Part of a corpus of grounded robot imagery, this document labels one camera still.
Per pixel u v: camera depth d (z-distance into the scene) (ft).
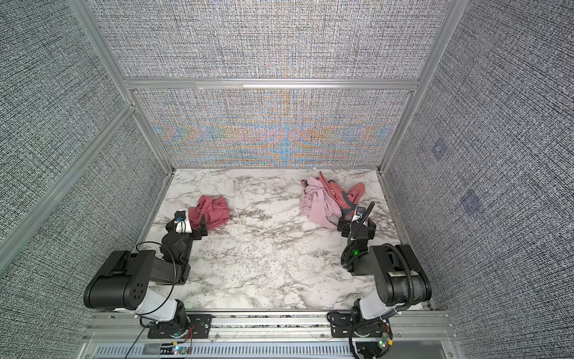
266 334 2.40
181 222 2.44
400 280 1.48
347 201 3.00
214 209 3.19
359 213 2.57
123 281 1.49
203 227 2.74
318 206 3.21
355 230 2.22
